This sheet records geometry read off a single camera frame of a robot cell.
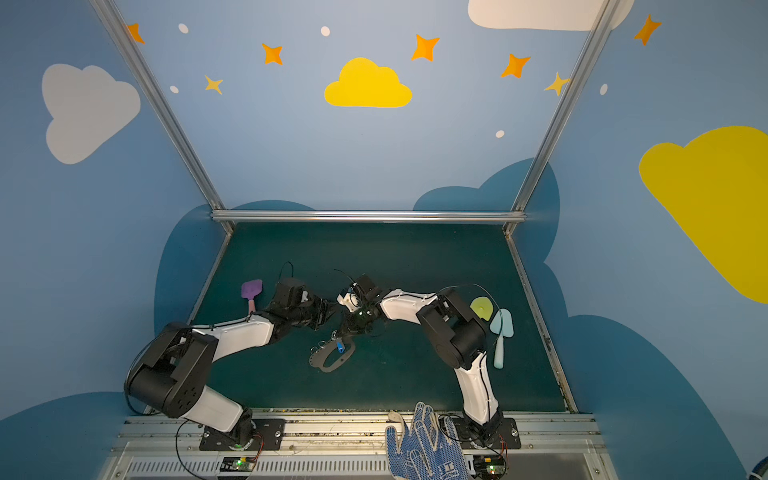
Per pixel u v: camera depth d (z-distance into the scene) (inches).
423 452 28.2
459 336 21.0
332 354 34.9
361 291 31.0
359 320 32.3
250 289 39.7
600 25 28.1
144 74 30.8
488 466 28.3
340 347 34.8
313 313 32.1
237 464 27.9
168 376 17.6
